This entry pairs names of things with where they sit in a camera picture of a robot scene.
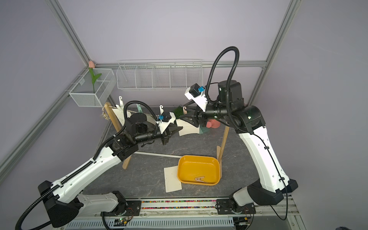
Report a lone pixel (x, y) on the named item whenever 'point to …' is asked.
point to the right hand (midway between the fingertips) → (184, 110)
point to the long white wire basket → (159, 74)
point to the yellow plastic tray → (199, 169)
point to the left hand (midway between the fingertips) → (181, 127)
